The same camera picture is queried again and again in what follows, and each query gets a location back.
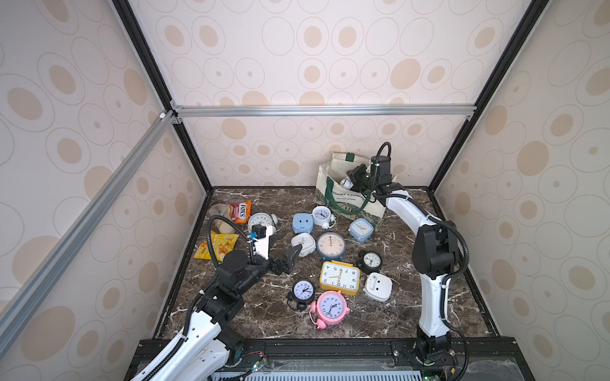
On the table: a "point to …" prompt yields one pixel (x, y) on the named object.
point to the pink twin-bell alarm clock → (330, 309)
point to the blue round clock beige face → (330, 245)
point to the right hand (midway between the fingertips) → (356, 168)
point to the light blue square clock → (303, 223)
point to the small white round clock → (322, 216)
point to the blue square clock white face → (360, 229)
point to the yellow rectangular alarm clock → (340, 277)
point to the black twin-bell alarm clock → (303, 293)
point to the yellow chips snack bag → (221, 244)
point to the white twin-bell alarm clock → (263, 219)
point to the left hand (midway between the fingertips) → (297, 243)
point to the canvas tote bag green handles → (329, 192)
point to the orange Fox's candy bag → (240, 212)
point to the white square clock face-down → (378, 286)
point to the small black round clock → (368, 262)
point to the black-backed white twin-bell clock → (346, 182)
